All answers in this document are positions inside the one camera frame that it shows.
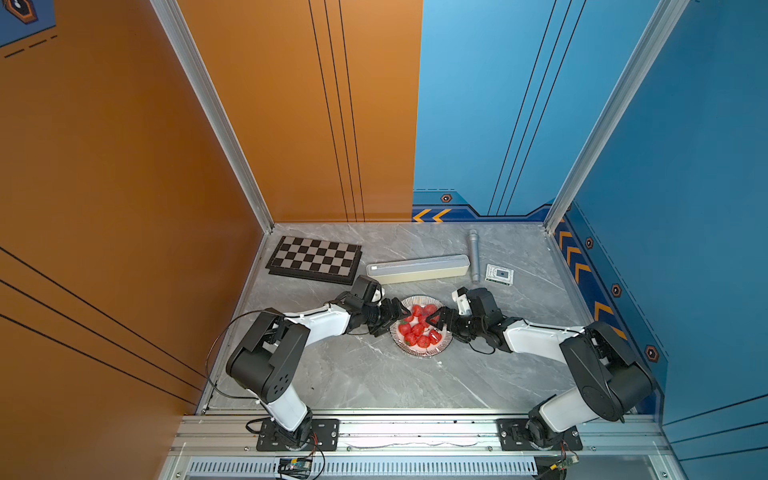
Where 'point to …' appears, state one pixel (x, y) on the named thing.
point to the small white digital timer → (499, 275)
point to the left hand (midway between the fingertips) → (407, 315)
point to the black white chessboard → (316, 260)
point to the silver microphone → (475, 256)
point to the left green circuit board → (296, 463)
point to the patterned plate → (417, 351)
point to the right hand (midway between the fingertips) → (434, 324)
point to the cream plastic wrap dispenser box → (414, 270)
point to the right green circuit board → (566, 461)
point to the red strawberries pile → (413, 328)
